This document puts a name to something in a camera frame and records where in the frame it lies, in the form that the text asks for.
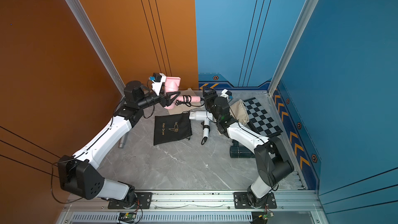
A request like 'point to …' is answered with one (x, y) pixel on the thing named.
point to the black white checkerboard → (259, 121)
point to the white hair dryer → (207, 116)
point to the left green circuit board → (128, 217)
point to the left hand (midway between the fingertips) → (176, 86)
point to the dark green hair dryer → (238, 151)
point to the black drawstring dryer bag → (171, 127)
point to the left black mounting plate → (144, 201)
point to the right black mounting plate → (241, 201)
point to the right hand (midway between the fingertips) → (202, 89)
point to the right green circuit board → (260, 217)
